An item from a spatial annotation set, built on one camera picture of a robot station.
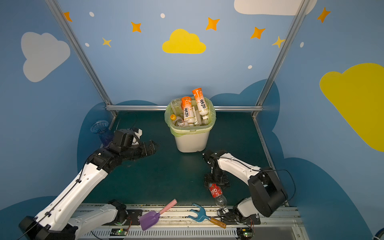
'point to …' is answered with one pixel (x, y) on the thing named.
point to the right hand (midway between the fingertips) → (215, 186)
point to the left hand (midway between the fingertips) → (155, 148)
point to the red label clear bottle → (216, 192)
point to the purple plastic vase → (101, 127)
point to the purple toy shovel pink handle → (151, 219)
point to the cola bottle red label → (177, 121)
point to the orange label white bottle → (200, 100)
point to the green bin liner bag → (176, 131)
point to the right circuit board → (244, 232)
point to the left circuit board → (119, 232)
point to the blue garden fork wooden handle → (202, 217)
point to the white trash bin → (191, 138)
